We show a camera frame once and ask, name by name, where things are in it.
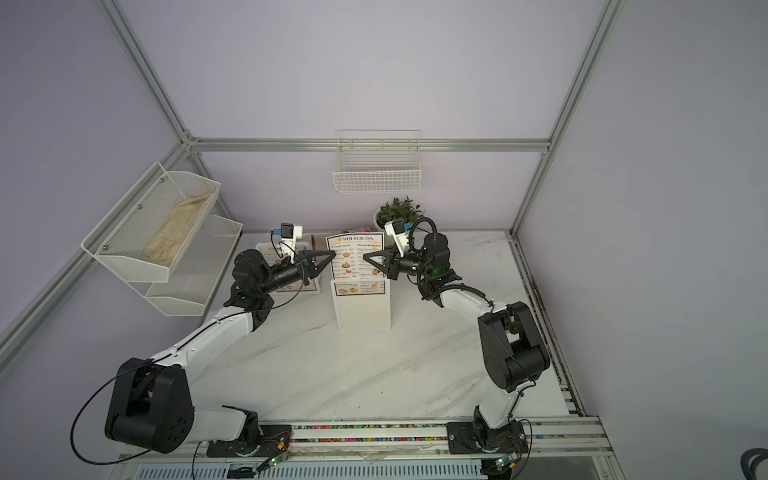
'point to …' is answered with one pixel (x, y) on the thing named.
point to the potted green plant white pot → (394, 210)
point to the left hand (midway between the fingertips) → (334, 257)
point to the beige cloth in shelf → (171, 235)
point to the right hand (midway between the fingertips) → (367, 260)
